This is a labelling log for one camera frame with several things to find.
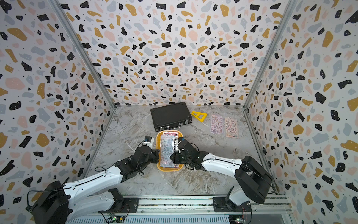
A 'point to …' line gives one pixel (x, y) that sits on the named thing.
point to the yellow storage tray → (181, 166)
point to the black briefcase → (170, 116)
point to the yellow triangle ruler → (197, 115)
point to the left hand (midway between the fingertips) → (161, 150)
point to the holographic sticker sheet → (168, 142)
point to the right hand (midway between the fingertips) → (170, 158)
